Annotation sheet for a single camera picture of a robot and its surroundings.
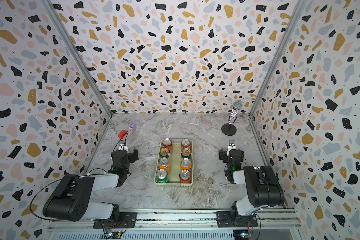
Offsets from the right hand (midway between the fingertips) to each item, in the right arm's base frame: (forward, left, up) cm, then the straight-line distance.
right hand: (232, 148), depth 94 cm
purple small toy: (+19, +69, -1) cm, 72 cm away
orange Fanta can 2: (-13, +29, +4) cm, 32 cm away
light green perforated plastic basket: (-15, +36, -8) cm, 40 cm away
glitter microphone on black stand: (+21, -3, -6) cm, 22 cm away
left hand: (-4, +65, +4) cm, 65 cm away
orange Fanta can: (-14, +40, +6) cm, 43 cm away
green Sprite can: (-21, +41, +5) cm, 46 cm away
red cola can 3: (-21, +29, +5) cm, 36 cm away
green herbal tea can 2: (-9, +27, +5) cm, 29 cm away
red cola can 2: (-1, +29, +6) cm, 30 cm away
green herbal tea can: (-7, +42, +6) cm, 43 cm away
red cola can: (0, +41, +4) cm, 41 cm away
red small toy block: (+12, +76, -3) cm, 77 cm away
